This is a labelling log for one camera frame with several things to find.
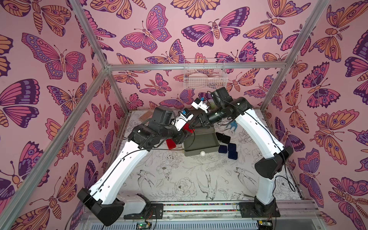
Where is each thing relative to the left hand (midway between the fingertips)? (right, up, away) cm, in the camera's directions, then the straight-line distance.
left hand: (188, 128), depth 68 cm
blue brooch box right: (+30, -14, +29) cm, 44 cm away
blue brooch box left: (+23, -15, +28) cm, 39 cm away
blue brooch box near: (+31, -19, +30) cm, 47 cm away
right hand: (0, -1, -3) cm, 3 cm away
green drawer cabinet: (+8, -7, +16) cm, 19 cm away
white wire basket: (+11, +31, +26) cm, 42 cm away
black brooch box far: (+25, -8, +38) cm, 46 cm away
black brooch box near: (+27, -9, +34) cm, 45 cm away
